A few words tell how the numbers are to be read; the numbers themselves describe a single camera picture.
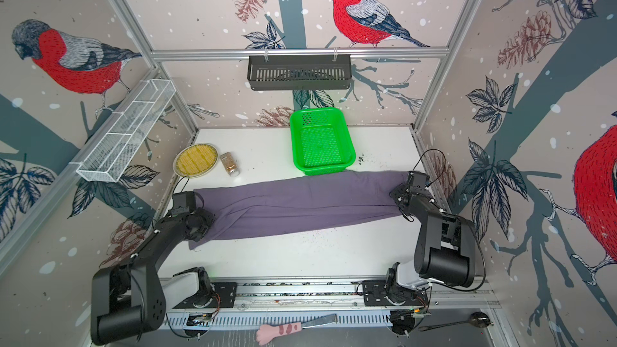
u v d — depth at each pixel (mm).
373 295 727
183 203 701
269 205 938
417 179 741
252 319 738
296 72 1065
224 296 733
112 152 726
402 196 697
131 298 404
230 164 1031
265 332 648
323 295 749
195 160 1078
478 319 682
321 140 1163
